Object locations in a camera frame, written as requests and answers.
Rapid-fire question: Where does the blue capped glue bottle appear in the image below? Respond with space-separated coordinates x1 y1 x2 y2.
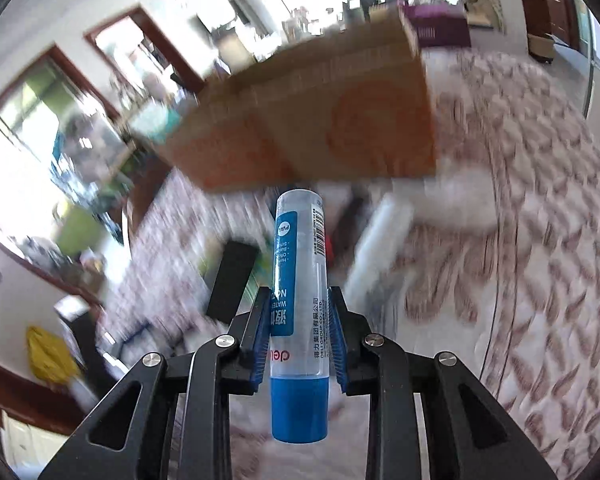
270 188 330 444

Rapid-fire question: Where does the floral quilted bedspread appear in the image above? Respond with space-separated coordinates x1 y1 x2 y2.
96 49 600 479

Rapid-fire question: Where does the white plastic tube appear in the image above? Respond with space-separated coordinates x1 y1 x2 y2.
344 193 414 297

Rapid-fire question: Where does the brown cardboard box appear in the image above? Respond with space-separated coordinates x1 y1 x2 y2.
154 8 436 193

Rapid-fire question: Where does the purple storage box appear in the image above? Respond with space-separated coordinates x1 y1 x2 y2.
403 2 471 49

